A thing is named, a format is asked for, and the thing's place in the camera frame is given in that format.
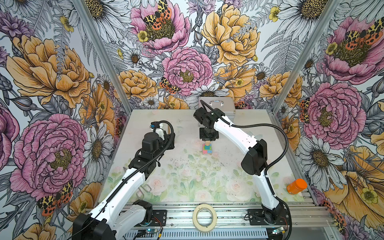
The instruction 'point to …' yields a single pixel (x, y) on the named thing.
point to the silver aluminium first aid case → (226, 103)
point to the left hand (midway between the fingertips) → (173, 138)
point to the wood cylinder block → (207, 143)
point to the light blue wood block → (209, 151)
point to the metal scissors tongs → (140, 193)
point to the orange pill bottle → (296, 186)
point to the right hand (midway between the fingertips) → (208, 142)
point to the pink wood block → (205, 151)
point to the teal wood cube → (207, 147)
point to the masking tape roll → (209, 228)
